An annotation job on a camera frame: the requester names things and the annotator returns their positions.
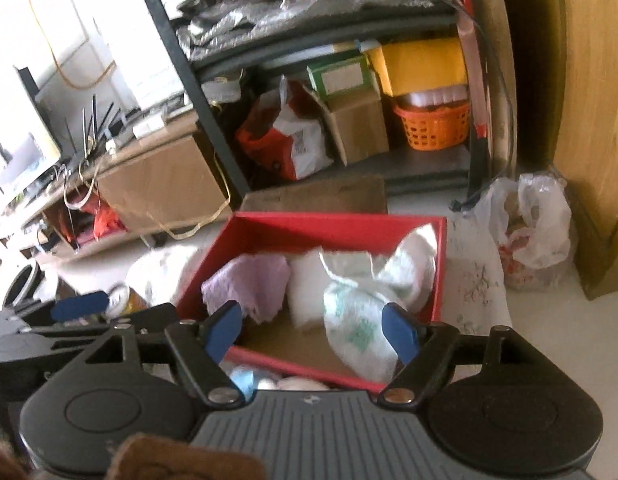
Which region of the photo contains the white green patterned cloth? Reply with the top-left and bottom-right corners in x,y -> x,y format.
318,223 -> 439,384

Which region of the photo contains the purple knitted cloth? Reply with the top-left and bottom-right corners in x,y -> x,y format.
200,254 -> 292,324

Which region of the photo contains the white soft cloth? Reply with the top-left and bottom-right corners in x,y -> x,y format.
286,247 -> 332,332

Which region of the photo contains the cream teddy bear plush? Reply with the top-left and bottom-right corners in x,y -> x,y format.
228,365 -> 330,400

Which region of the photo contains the glass coffee jar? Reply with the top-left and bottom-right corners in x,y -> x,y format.
104,283 -> 148,320

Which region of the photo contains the red cardboard box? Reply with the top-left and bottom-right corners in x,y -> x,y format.
175,212 -> 446,396

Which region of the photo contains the brown fuzzy sleeve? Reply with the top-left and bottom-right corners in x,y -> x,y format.
0,434 -> 268,479

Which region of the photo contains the wooden tv stand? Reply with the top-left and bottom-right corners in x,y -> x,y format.
0,110 -> 232,263

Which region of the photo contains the black wifi router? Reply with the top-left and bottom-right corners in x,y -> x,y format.
60,94 -> 141,156

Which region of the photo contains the television monitor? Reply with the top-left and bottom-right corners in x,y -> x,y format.
0,64 -> 62,202

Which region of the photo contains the orange plastic basket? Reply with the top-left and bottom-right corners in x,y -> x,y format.
392,100 -> 470,152

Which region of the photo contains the red white plastic bag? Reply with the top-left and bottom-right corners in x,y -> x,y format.
235,77 -> 334,182

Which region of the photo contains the brown cardboard box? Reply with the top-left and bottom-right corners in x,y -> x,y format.
309,84 -> 390,166

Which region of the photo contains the wooden cabinet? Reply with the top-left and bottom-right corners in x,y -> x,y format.
493,0 -> 618,302

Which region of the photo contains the black metal shelf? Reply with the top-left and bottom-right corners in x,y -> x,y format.
144,0 -> 489,205

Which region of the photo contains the yellow box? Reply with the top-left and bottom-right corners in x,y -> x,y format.
365,37 -> 468,96

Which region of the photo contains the green white box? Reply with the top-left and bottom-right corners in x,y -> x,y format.
307,55 -> 372,100

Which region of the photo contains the yellow cable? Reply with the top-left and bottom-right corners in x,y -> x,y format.
20,0 -> 118,92

